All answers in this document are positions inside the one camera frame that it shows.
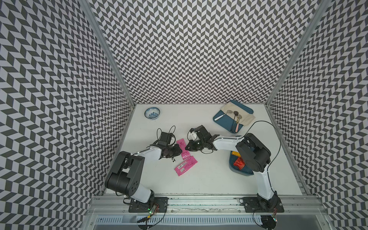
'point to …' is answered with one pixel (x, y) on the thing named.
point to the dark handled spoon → (235, 112)
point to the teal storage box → (244, 171)
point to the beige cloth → (247, 116)
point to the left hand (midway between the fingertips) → (180, 152)
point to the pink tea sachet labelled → (185, 165)
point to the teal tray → (226, 121)
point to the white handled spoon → (228, 111)
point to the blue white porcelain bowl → (152, 113)
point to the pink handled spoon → (238, 117)
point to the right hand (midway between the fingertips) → (185, 150)
